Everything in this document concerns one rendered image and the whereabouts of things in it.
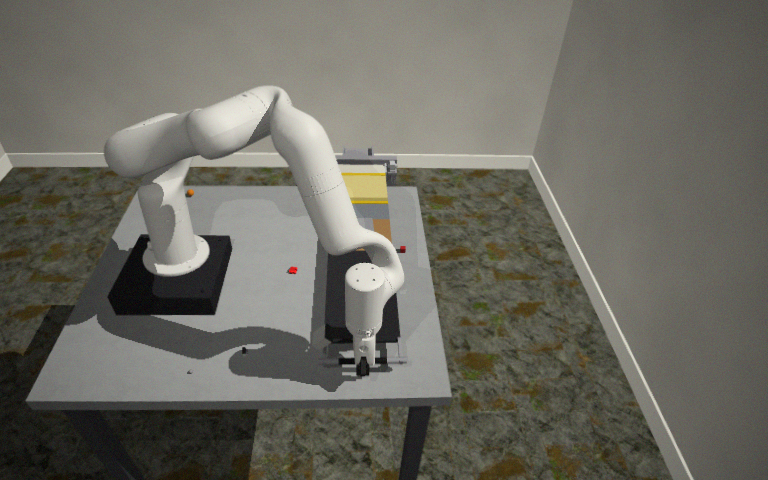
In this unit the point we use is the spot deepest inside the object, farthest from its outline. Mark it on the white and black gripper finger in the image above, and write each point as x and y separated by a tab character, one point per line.
363	369

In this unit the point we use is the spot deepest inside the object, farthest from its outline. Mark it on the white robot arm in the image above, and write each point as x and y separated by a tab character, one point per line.
221	130

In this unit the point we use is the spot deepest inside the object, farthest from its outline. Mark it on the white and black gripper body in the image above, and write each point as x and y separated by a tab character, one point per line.
363	351

